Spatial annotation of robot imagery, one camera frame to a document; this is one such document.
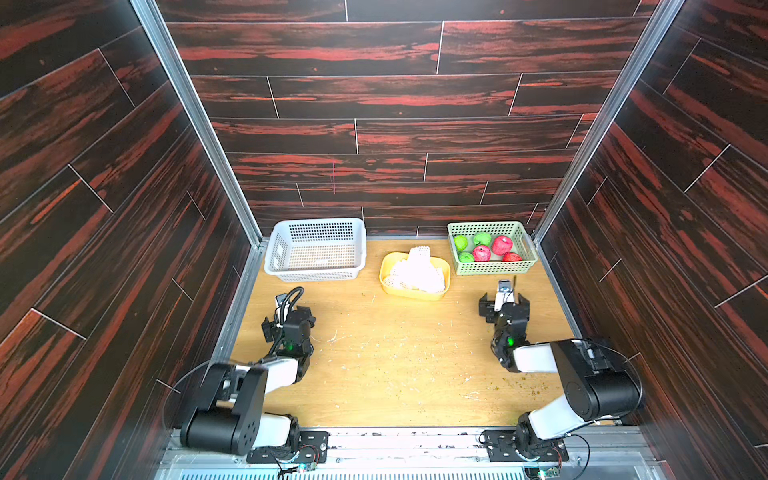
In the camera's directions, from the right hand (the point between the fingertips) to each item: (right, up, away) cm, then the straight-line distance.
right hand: (511, 296), depth 92 cm
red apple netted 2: (+3, +17, +16) cm, 24 cm away
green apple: (-10, +19, +21) cm, 30 cm away
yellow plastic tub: (-38, +11, +14) cm, 42 cm away
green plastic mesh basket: (+13, +21, +22) cm, 33 cm away
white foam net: (-27, +7, +10) cm, 30 cm away
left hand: (-70, -5, -1) cm, 71 cm away
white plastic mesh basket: (-65, +16, +16) cm, 69 cm away
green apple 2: (-10, +13, +15) cm, 22 cm away
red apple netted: (-4, +14, +15) cm, 21 cm away
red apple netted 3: (+6, +13, +14) cm, 20 cm away
